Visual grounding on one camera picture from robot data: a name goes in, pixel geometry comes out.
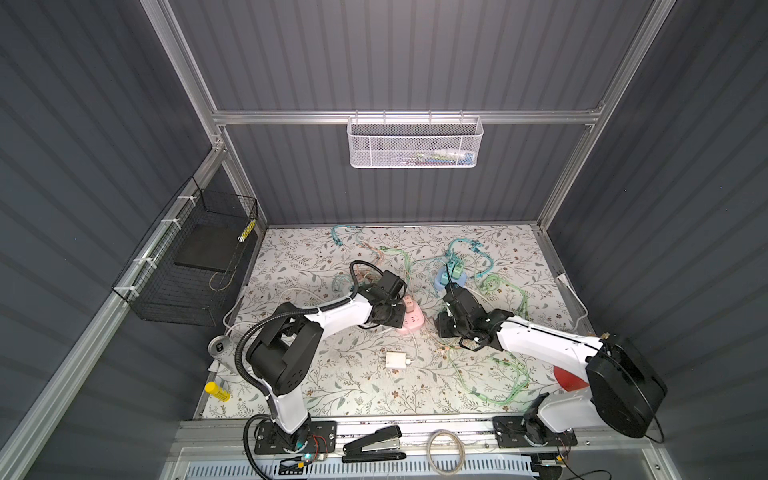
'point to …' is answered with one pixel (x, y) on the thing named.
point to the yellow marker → (217, 391)
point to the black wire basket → (186, 270)
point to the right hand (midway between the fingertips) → (441, 324)
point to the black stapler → (381, 446)
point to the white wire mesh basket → (415, 142)
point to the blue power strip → (437, 280)
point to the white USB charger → (397, 360)
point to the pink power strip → (413, 318)
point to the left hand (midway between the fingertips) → (397, 316)
